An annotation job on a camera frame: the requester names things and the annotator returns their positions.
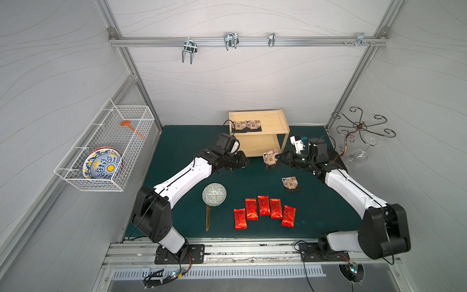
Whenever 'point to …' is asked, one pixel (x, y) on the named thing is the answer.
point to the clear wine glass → (359, 157)
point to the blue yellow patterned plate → (101, 163)
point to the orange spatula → (127, 123)
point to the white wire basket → (106, 131)
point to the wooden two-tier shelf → (274, 134)
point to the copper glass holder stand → (348, 131)
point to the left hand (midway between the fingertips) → (249, 162)
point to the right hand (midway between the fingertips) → (276, 155)
